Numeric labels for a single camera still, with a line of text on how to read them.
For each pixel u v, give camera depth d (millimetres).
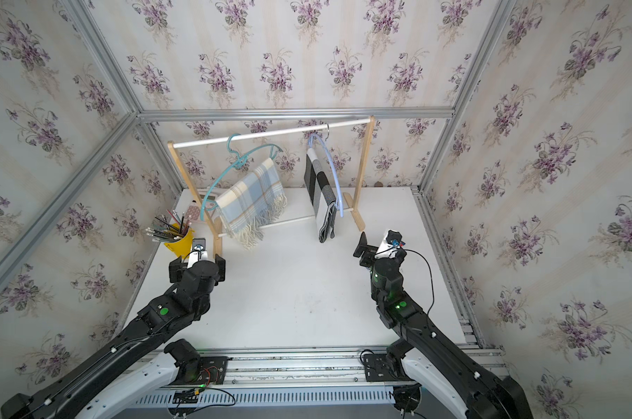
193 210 1108
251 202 885
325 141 1067
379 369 731
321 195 860
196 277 540
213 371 729
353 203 994
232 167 1114
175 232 925
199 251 611
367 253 692
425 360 521
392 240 636
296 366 753
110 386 464
